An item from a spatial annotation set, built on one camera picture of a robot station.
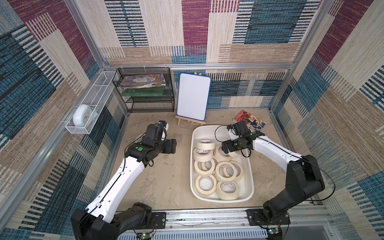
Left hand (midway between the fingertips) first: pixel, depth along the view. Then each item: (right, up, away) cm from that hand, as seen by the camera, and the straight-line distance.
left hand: (168, 141), depth 78 cm
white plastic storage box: (+25, -20, +5) cm, 32 cm away
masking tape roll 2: (+18, -8, +5) cm, 20 cm away
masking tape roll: (+20, -3, +12) cm, 23 cm away
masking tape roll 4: (+19, -25, +6) cm, 32 cm away
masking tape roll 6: (+31, -18, +8) cm, 37 cm away
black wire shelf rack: (-10, +25, +42) cm, 49 cm away
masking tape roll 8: (+28, -9, +11) cm, 32 cm away
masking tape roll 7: (+39, -17, +9) cm, 43 cm away
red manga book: (+57, +10, +34) cm, 67 cm away
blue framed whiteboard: (+13, +28, +21) cm, 37 cm away
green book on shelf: (-15, +31, +24) cm, 42 cm away
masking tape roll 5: (+31, -26, +3) cm, 41 cm away
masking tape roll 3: (+20, -16, +9) cm, 27 cm away
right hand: (+34, -3, +13) cm, 36 cm away
